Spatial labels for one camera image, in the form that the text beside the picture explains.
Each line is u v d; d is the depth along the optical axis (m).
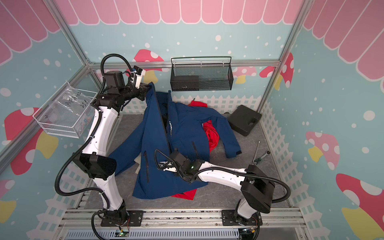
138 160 0.93
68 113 0.72
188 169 0.60
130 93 0.65
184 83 0.93
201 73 0.95
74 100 0.73
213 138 0.97
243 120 1.09
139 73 0.65
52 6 0.68
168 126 0.91
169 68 0.96
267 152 0.97
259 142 1.02
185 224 0.74
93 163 0.48
